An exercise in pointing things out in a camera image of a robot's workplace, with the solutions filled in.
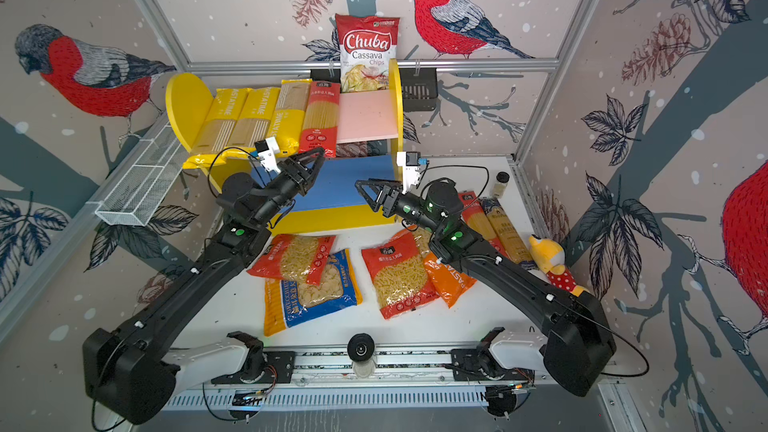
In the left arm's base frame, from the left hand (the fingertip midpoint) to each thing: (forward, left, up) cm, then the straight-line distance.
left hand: (328, 147), depth 63 cm
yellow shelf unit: (+43, -4, -42) cm, 60 cm away
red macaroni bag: (-12, -16, -39) cm, 44 cm away
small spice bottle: (+19, -52, -37) cm, 67 cm away
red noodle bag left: (-7, +16, -38) cm, 42 cm away
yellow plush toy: (-9, -59, -36) cm, 70 cm away
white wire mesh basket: (+3, +49, -13) cm, 51 cm away
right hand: (-5, -7, -7) cm, 11 cm away
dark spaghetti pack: (+2, -51, -41) cm, 65 cm away
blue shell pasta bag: (-21, +15, -39) cm, 47 cm away
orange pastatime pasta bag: (-14, -30, -41) cm, 53 cm away
